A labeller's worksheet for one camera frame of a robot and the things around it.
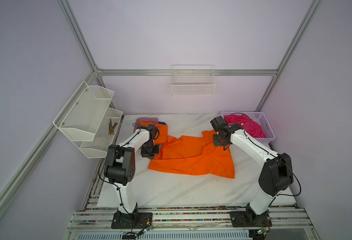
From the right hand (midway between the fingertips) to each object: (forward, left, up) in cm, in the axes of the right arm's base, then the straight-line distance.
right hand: (222, 143), depth 89 cm
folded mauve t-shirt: (+27, +49, -6) cm, 56 cm away
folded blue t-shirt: (+27, +40, -10) cm, 49 cm away
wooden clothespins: (+12, +70, +2) cm, 72 cm away
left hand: (-6, +43, -7) cm, 44 cm away
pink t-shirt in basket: (+21, -30, -12) cm, 38 cm away
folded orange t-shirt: (+19, +38, -9) cm, 43 cm away
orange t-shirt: (-2, +16, -10) cm, 19 cm away
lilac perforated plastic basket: (+27, -38, -8) cm, 47 cm away
